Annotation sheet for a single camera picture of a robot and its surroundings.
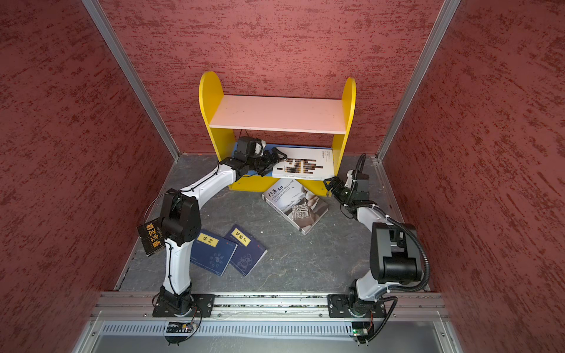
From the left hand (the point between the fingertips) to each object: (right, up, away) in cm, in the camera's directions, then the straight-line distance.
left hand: (282, 163), depth 91 cm
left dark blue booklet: (-28, -36, -7) cm, 45 cm away
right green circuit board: (+27, -57, -21) cm, 66 cm away
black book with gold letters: (-55, -31, -2) cm, 63 cm away
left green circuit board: (-34, -56, -19) cm, 68 cm away
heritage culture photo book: (+6, -18, +6) cm, 19 cm away
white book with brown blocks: (+12, 0, +4) cm, 13 cm away
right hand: (+20, -10, +2) cm, 22 cm away
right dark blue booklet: (-13, -36, -5) cm, 38 cm away
